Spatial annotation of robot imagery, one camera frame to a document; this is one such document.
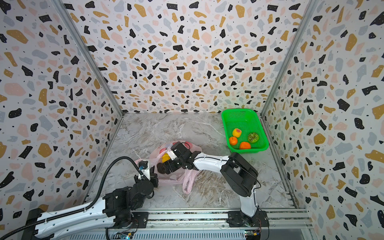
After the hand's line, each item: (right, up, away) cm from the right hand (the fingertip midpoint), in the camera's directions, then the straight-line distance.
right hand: (163, 164), depth 83 cm
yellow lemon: (+3, +5, -6) cm, 8 cm away
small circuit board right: (+46, -31, -12) cm, 57 cm away
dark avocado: (-1, -2, -2) cm, 3 cm away
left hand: (-1, +1, -9) cm, 9 cm away
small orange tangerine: (+43, +12, +17) cm, 47 cm away
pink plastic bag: (+12, -5, -5) cm, 14 cm away
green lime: (+56, +14, +16) cm, 60 cm away
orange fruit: (+50, +9, +14) cm, 53 cm away
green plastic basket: (+58, +25, +33) cm, 72 cm away
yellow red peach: (+47, +17, +22) cm, 54 cm away
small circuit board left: (-14, -30, -13) cm, 36 cm away
